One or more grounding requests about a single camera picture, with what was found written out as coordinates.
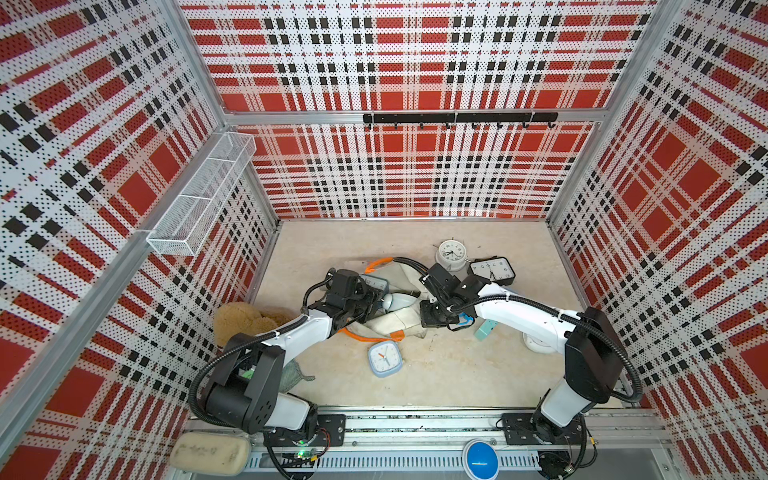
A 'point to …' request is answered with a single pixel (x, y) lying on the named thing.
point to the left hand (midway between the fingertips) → (388, 293)
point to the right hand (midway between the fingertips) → (431, 320)
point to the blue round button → (482, 463)
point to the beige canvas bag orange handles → (394, 325)
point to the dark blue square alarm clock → (376, 283)
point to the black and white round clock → (451, 254)
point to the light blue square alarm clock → (385, 358)
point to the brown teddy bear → (237, 317)
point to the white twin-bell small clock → (392, 301)
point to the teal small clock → (485, 329)
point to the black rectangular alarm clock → (494, 270)
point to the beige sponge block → (210, 453)
